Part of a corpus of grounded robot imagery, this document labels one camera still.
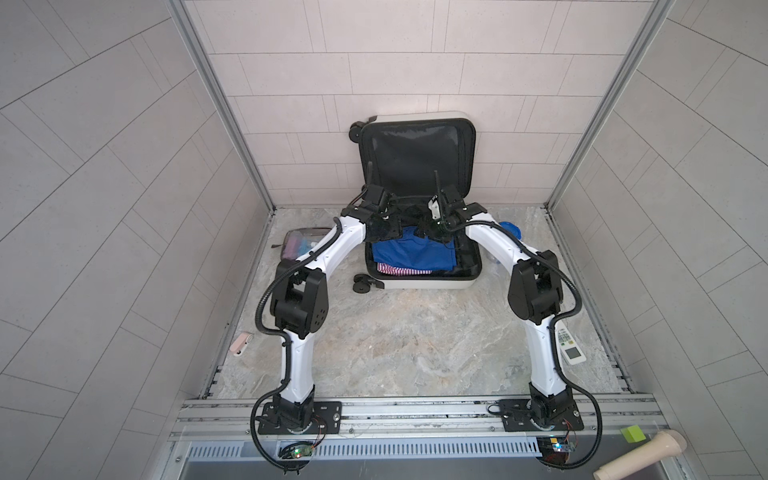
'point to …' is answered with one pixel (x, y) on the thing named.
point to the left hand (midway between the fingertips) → (402, 224)
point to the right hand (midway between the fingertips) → (418, 231)
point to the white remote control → (569, 346)
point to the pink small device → (241, 343)
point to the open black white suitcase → (414, 156)
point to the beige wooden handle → (667, 443)
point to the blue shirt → (415, 251)
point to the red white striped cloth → (398, 271)
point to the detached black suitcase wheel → (363, 282)
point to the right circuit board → (555, 449)
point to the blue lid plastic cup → (512, 228)
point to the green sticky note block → (633, 434)
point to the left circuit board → (296, 450)
